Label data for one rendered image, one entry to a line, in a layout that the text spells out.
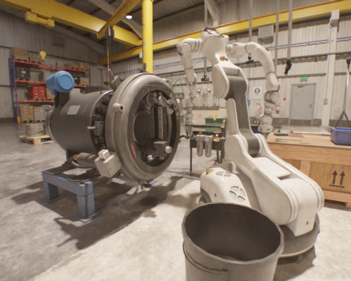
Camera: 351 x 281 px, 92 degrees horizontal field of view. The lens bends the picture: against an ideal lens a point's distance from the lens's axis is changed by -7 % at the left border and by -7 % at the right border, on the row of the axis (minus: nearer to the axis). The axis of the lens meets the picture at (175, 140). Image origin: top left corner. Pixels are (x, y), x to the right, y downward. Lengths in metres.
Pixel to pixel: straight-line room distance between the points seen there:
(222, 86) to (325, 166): 1.06
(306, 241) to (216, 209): 0.48
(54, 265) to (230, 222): 0.86
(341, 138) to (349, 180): 0.33
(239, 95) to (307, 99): 10.40
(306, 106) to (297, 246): 10.75
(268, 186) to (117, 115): 0.85
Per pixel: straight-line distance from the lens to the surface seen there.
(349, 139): 1.90
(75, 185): 1.42
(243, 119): 1.25
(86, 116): 1.39
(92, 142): 1.37
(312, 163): 1.79
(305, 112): 11.60
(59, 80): 1.66
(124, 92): 1.10
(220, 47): 1.53
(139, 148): 1.35
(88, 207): 1.43
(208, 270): 0.59
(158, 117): 1.31
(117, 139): 1.05
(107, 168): 1.04
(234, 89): 1.27
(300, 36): 12.28
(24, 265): 1.25
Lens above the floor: 0.73
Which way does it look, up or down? 9 degrees down
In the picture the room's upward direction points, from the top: straight up
